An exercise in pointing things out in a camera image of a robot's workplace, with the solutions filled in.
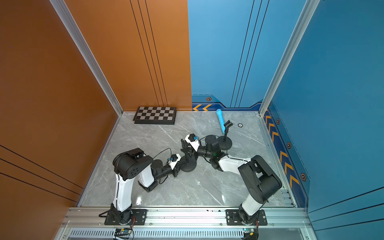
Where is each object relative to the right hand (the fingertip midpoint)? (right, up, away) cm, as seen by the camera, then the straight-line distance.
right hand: (184, 147), depth 84 cm
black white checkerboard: (-24, +20, +29) cm, 43 cm away
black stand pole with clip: (+25, +13, +3) cm, 29 cm away
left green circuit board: (-29, -39, -11) cm, 50 cm away
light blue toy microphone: (+25, +22, +32) cm, 46 cm away
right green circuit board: (+33, -39, -13) cm, 52 cm away
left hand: (0, -9, +8) cm, 12 cm away
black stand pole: (+2, -1, -5) cm, 5 cm away
